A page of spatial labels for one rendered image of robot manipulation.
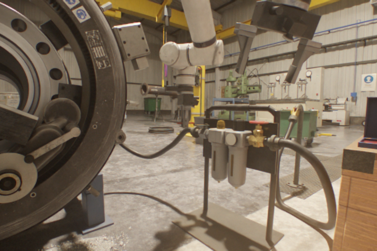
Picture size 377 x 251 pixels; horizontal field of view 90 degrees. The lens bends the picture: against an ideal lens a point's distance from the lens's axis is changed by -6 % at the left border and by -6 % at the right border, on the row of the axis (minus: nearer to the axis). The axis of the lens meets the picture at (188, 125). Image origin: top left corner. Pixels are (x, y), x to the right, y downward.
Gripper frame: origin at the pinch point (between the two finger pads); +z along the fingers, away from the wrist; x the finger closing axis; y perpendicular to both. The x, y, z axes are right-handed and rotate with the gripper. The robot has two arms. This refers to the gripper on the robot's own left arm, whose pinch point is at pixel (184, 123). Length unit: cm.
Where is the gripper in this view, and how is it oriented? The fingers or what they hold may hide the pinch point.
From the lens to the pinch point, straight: 94.2
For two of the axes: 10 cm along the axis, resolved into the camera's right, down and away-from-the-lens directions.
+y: 9.7, 0.0, 2.4
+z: -0.2, 10.0, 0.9
